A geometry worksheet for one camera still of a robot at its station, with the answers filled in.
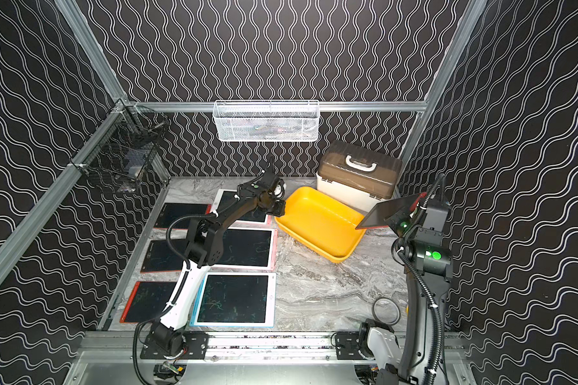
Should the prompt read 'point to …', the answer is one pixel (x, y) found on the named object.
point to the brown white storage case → (358, 175)
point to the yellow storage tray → (322, 224)
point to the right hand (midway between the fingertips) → (397, 210)
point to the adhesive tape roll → (386, 310)
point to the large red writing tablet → (148, 301)
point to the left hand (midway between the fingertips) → (282, 207)
